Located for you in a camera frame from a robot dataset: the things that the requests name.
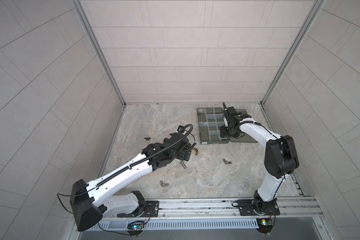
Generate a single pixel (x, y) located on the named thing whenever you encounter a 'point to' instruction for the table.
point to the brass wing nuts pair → (196, 150)
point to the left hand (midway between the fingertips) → (186, 146)
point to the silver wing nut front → (163, 184)
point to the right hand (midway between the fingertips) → (223, 134)
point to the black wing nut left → (147, 138)
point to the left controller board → (135, 228)
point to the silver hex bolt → (183, 164)
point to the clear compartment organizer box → (210, 119)
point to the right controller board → (265, 225)
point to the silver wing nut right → (226, 162)
